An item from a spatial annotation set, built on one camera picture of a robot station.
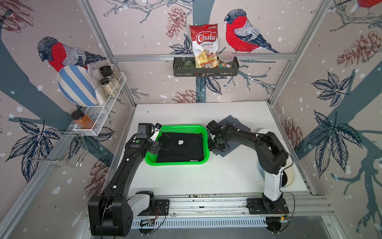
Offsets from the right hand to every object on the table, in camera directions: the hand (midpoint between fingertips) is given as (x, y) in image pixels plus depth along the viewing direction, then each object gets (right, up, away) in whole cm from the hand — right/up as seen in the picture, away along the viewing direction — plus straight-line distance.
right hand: (209, 148), depth 93 cm
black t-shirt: (-18, +2, -3) cm, 19 cm away
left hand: (-35, +9, -10) cm, 37 cm away
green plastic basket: (-36, -4, -7) cm, 37 cm away
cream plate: (+46, -14, -10) cm, 49 cm away
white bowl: (+36, +11, +3) cm, 38 cm away
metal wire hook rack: (-62, +10, -37) cm, 73 cm away
